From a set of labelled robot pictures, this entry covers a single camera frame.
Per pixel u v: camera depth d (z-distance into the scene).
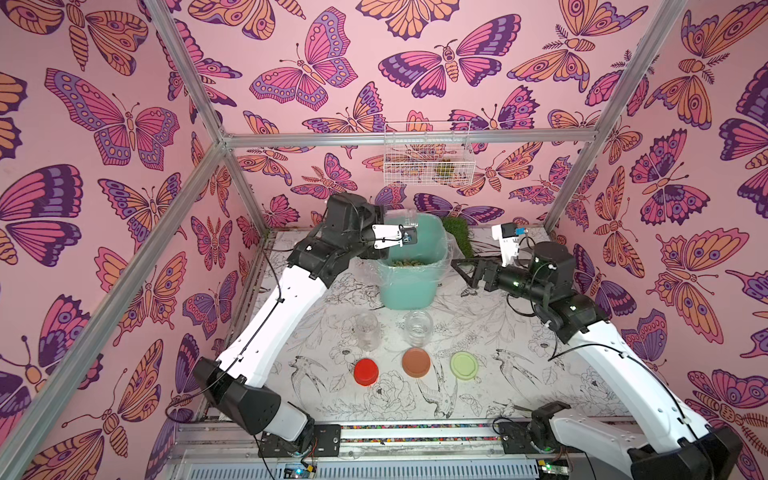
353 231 0.52
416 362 0.86
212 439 0.75
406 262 1.06
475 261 0.60
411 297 0.96
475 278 0.60
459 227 1.17
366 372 0.84
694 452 0.37
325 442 0.73
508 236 0.61
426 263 0.78
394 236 0.59
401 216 0.69
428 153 0.95
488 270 0.60
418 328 0.92
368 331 0.92
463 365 0.86
